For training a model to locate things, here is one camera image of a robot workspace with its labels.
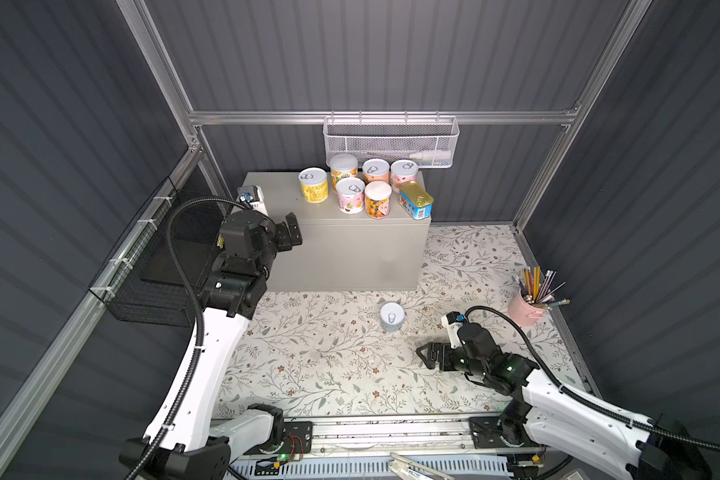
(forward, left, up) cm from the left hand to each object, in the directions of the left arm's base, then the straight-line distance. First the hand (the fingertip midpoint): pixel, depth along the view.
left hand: (273, 217), depth 66 cm
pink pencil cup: (-10, -67, -32) cm, 75 cm away
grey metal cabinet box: (+13, -14, -28) cm, 34 cm away
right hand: (-19, -38, -34) cm, 55 cm away
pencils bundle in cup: (-4, -73, -29) cm, 79 cm away
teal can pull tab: (-7, -29, -34) cm, 45 cm away
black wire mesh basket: (-8, +32, -11) cm, 35 cm away
